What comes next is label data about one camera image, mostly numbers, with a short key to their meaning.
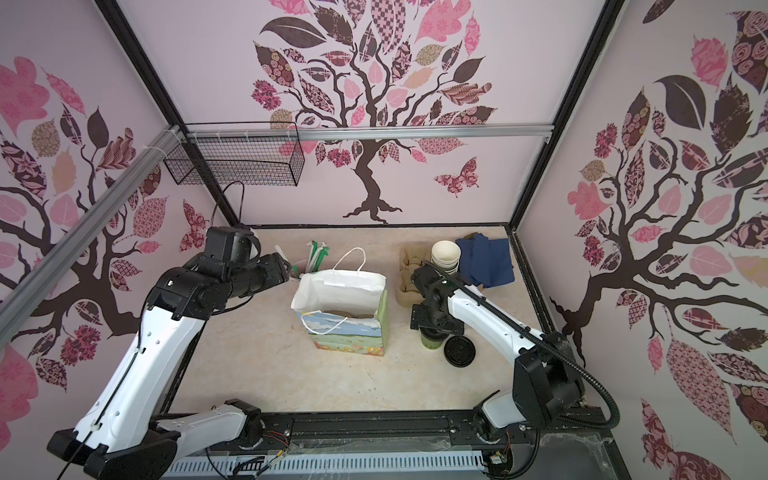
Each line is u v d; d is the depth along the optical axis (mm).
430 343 838
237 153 948
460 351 848
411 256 1004
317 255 899
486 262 1010
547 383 417
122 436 361
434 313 700
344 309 862
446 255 906
